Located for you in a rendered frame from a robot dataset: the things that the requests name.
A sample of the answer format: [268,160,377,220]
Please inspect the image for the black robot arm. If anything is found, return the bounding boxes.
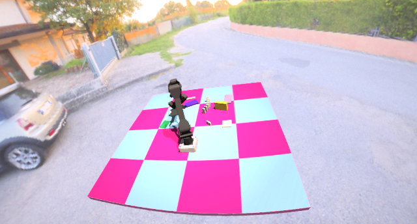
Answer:
[168,78,194,146]

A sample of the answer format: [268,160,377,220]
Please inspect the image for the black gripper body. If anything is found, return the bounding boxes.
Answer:
[168,93,188,108]

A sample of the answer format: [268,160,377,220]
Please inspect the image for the purple flat block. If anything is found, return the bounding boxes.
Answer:
[184,99,199,107]

